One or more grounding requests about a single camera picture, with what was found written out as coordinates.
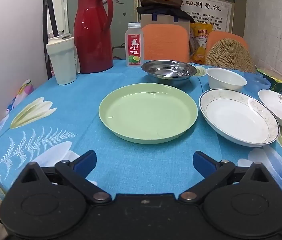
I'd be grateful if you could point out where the white plate with patterned rim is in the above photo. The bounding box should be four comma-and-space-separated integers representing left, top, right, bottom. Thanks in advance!
199, 89, 280, 148

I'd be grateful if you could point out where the white plate with flower print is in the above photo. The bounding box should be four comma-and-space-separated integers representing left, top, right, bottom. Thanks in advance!
258, 89, 282, 133

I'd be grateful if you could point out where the woven straw cushion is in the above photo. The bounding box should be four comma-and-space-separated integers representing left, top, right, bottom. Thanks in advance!
205, 38, 256, 74

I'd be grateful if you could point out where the light green plate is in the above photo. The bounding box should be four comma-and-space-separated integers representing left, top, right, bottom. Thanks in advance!
98, 83, 199, 145

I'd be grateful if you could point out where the juice bottle with red label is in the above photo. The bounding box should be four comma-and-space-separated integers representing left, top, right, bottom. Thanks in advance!
125, 22, 144, 68

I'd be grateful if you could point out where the stainless steel bowl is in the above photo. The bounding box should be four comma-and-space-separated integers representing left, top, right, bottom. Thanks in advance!
141, 60, 197, 87

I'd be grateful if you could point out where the yellow snack packet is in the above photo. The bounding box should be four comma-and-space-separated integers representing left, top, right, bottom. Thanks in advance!
189, 22, 215, 64

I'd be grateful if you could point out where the colourful printed cloth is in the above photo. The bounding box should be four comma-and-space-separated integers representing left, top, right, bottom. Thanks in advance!
4, 79, 36, 116

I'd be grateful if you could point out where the plain white bowl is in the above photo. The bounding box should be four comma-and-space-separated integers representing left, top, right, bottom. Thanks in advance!
206, 67, 247, 92

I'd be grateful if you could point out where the framed wall poster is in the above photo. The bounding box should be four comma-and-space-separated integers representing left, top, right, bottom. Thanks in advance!
182, 0, 233, 34

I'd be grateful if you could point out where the orange chair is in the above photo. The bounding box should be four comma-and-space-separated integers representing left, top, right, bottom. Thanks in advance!
141, 24, 190, 63
206, 30, 249, 55

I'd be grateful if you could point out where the green instant noodle bowl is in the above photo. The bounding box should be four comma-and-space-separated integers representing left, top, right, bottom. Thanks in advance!
256, 67, 282, 92

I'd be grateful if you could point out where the blue floral tablecloth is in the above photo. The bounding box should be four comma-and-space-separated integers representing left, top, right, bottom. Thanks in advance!
0, 59, 282, 230

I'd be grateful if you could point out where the black metal stand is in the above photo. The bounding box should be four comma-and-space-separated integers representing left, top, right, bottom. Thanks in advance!
43, 0, 60, 78

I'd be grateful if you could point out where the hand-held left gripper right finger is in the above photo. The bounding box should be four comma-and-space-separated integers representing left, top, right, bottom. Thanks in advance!
178, 151, 269, 203

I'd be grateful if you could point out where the black cloth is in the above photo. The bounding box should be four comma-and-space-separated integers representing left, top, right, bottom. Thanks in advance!
136, 4, 197, 23

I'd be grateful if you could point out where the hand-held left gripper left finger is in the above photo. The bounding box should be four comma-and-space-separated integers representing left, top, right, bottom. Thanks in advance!
19, 150, 112, 204

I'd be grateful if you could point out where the translucent blue plastic bowl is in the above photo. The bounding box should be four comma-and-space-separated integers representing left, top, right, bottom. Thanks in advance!
252, 75, 272, 89

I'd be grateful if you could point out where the white tumbler cup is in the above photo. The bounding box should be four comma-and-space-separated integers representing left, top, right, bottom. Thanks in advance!
46, 33, 78, 86

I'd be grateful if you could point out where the red thermos jug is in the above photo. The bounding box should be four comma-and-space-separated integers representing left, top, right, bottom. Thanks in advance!
73, 0, 114, 74

